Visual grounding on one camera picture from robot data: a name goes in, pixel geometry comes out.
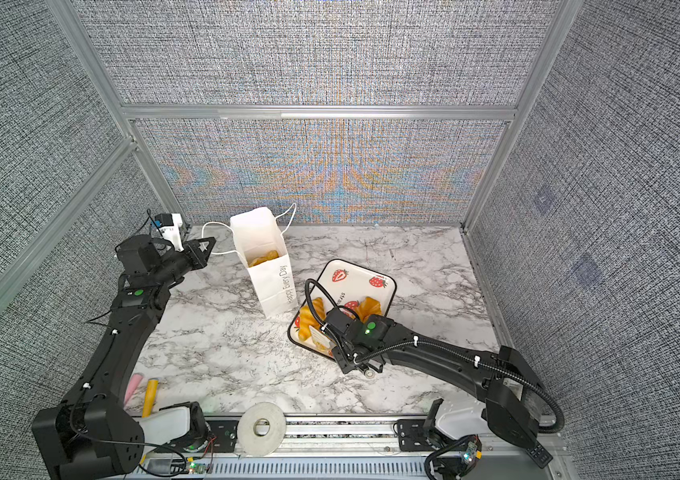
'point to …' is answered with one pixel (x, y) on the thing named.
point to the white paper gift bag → (257, 233)
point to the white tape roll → (256, 445)
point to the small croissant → (269, 255)
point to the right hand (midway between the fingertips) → (346, 354)
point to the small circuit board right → (470, 453)
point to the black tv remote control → (540, 455)
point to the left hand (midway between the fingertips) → (215, 239)
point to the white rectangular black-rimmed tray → (344, 285)
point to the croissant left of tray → (308, 319)
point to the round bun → (320, 346)
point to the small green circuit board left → (195, 468)
